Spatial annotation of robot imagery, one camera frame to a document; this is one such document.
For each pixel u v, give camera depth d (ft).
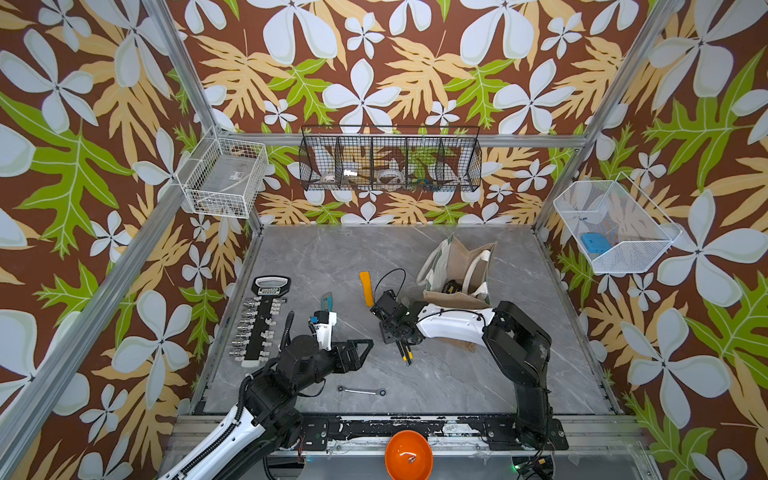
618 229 2.69
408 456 2.31
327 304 3.22
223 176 2.81
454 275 3.17
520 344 1.62
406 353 2.85
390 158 3.21
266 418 1.70
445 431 2.47
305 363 1.82
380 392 2.64
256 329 2.99
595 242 2.63
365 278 3.40
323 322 2.22
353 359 2.12
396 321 2.34
